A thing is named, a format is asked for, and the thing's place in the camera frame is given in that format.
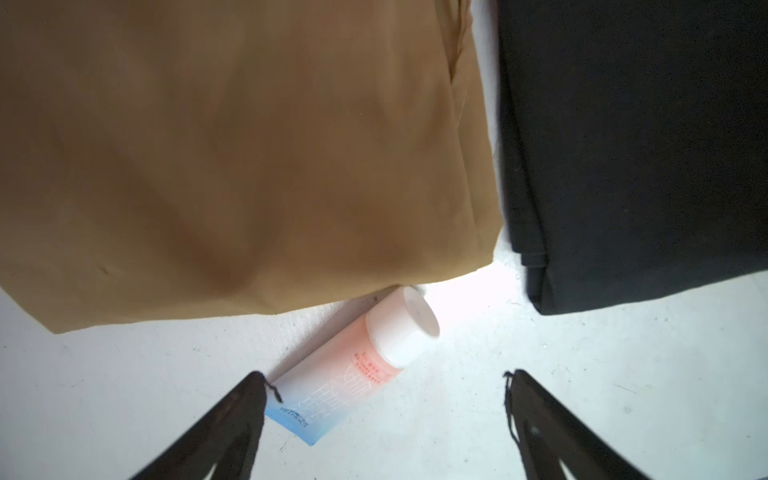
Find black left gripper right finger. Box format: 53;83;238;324
504;369;647;479

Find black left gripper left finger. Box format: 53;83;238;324
134;371;268;479

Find pink blue cosmetic tube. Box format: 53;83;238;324
265;287;440;445

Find khaki shorts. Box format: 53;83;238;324
1;1;502;333

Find black shirt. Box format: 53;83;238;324
497;1;767;315

